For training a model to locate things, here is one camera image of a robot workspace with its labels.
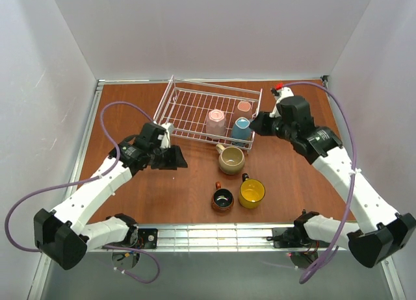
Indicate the yellow enamel mug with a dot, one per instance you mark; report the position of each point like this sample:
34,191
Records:
251,192

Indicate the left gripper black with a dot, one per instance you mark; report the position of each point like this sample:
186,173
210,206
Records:
166,159

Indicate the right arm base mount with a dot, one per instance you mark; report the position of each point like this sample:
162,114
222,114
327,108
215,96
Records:
302,252

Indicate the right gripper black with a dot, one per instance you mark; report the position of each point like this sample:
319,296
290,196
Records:
268,125

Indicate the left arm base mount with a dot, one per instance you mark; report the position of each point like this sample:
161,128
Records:
144,239

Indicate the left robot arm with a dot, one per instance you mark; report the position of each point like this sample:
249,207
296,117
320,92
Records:
64,233

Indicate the aluminium front rail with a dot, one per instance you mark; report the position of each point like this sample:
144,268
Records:
182,238

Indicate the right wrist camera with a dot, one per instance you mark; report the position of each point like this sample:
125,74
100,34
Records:
280,92

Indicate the blue floral mug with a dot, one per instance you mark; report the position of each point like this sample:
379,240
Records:
241,132

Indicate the pink floral mug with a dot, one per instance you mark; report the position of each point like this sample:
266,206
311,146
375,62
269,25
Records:
243,110

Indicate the white mug pink handle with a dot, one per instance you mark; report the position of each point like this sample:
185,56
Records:
215,124

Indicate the white wire dish rack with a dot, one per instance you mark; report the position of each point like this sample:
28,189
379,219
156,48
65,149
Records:
186,104

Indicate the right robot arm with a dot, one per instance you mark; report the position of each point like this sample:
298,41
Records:
379,229

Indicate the beige round mug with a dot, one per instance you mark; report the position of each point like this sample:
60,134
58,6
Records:
231,159

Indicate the dark brown glazed mug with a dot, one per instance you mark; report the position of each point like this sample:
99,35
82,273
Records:
222,200

